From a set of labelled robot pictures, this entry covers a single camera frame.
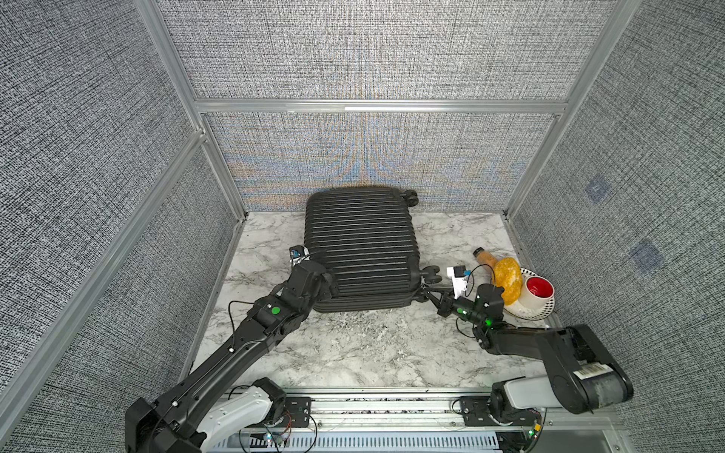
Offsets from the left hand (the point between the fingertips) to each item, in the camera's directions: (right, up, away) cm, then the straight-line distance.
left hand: (327, 275), depth 77 cm
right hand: (+29, -4, +9) cm, 30 cm away
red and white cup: (+66, -7, +16) cm, 69 cm away
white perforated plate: (+61, -13, +13) cm, 64 cm away
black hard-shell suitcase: (+11, +11, +7) cm, 17 cm away
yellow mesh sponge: (+57, -2, +14) cm, 58 cm away
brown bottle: (+54, +4, +26) cm, 60 cm away
